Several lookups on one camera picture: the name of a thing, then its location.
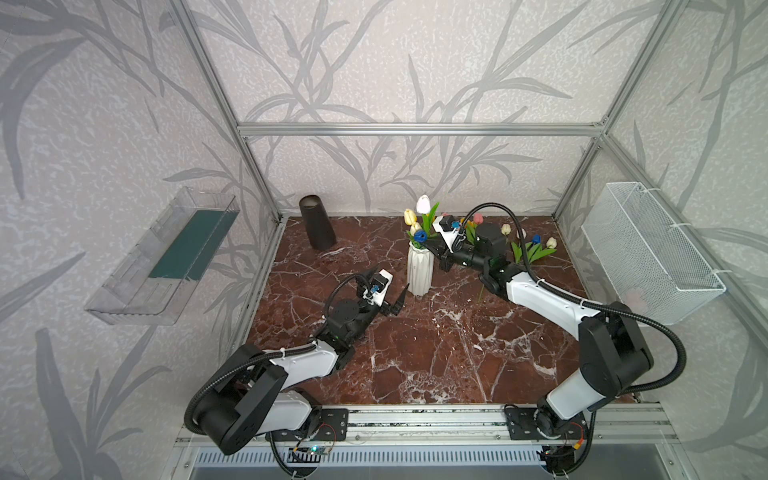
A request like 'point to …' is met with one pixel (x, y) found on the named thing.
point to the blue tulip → (420, 236)
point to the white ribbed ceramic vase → (420, 270)
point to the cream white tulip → (409, 216)
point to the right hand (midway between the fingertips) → (425, 232)
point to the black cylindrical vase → (317, 222)
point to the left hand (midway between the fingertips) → (396, 267)
